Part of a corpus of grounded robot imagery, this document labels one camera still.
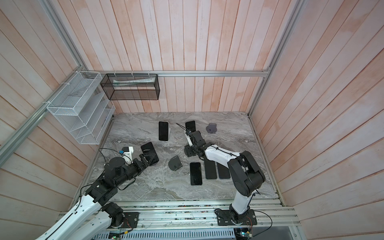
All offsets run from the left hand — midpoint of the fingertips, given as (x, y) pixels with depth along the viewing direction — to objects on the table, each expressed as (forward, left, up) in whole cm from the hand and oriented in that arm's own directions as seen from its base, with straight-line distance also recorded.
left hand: (152, 161), depth 74 cm
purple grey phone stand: (+35, -35, -16) cm, 52 cm away
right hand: (+17, -19, -13) cm, 29 cm away
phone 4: (+3, -40, -19) cm, 45 cm away
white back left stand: (+30, -5, -12) cm, 32 cm away
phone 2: (+30, -20, -7) cm, 36 cm away
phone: (+29, -1, -11) cm, 31 cm away
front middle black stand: (+6, -10, -14) cm, 18 cm away
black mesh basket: (+56, +23, +6) cm, 60 cm away
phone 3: (+3, -23, -20) cm, 30 cm away
